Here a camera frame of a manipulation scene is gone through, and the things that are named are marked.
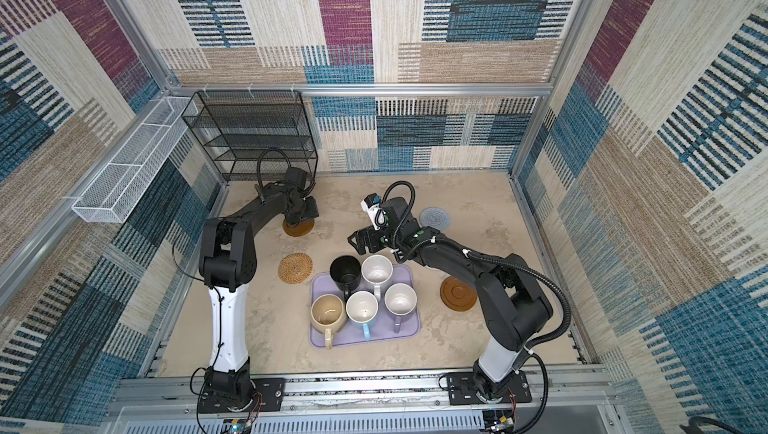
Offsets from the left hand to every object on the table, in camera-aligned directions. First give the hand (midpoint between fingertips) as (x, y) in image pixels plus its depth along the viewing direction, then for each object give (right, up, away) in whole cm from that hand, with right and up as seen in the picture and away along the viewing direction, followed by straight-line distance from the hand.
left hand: (311, 209), depth 105 cm
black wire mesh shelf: (-21, +27, +3) cm, 34 cm away
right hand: (+19, -8, -18) cm, 27 cm away
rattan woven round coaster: (-3, -18, -10) cm, 21 cm away
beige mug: (+10, -29, -20) cm, 37 cm away
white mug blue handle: (+20, -27, -21) cm, 39 cm away
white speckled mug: (+23, -18, -13) cm, 32 cm away
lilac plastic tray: (+6, -22, -14) cm, 27 cm away
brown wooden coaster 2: (+47, -25, -16) cm, 56 cm away
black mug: (+14, -18, -17) cm, 28 cm away
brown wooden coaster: (-2, -6, -1) cm, 6 cm away
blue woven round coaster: (+43, -3, +1) cm, 43 cm away
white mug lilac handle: (+30, -26, -18) cm, 44 cm away
